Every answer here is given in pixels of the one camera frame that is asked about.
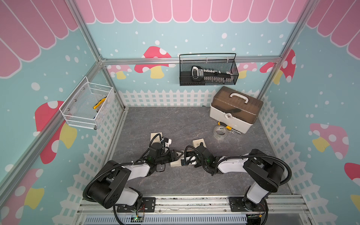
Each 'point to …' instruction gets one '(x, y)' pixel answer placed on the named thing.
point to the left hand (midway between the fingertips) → (181, 156)
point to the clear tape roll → (220, 131)
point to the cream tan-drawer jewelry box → (188, 157)
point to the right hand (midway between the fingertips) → (191, 151)
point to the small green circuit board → (135, 218)
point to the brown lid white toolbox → (235, 109)
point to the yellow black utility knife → (100, 102)
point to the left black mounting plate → (148, 205)
